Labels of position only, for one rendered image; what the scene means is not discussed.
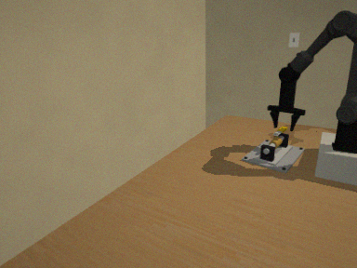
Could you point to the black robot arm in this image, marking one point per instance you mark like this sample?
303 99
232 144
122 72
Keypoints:
345 22

